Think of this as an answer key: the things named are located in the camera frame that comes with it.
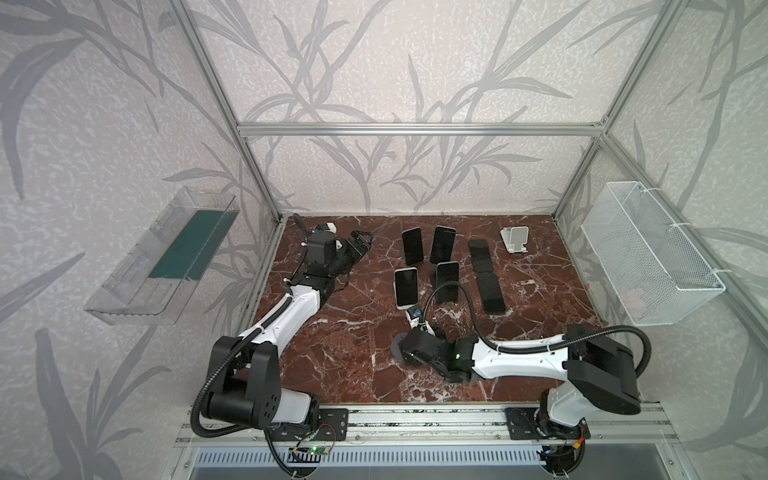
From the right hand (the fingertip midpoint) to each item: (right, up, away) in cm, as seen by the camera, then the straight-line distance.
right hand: (411, 330), depth 84 cm
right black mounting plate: (+28, -21, -10) cm, 36 cm away
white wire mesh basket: (+52, +18, -21) cm, 59 cm away
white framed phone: (-1, +9, +17) cm, 20 cm away
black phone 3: (+11, +16, +6) cm, 21 cm away
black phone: (+1, +25, +20) cm, 32 cm away
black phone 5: (+27, +20, +25) cm, 42 cm away
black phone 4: (+28, +8, +16) cm, 33 cm away
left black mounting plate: (-20, -20, -11) cm, 30 cm away
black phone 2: (+11, +24, +14) cm, 30 cm away
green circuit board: (-22, -24, -14) cm, 35 cm away
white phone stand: (+39, +26, +23) cm, 52 cm away
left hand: (-11, +28, 0) cm, 30 cm away
